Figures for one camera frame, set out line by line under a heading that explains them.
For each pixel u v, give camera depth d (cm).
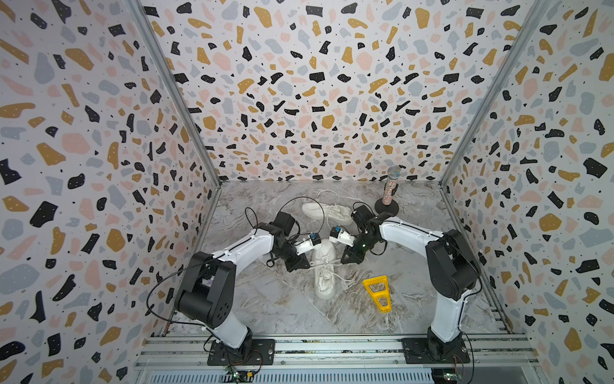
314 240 78
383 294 86
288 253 76
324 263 88
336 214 103
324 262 89
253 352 73
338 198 116
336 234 82
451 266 50
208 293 45
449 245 56
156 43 76
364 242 79
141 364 73
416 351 73
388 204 104
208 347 73
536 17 72
